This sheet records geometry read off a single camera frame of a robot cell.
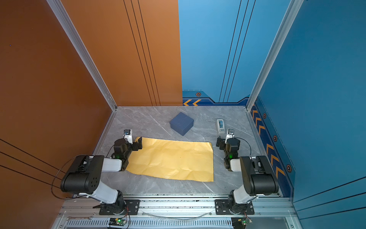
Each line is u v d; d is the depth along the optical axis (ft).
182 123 3.26
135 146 2.78
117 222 2.32
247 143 2.63
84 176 1.50
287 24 2.44
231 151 2.35
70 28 2.51
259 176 1.53
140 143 2.86
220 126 3.36
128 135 2.66
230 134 2.65
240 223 2.29
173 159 2.95
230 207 2.20
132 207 2.42
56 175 2.32
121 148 2.37
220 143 2.84
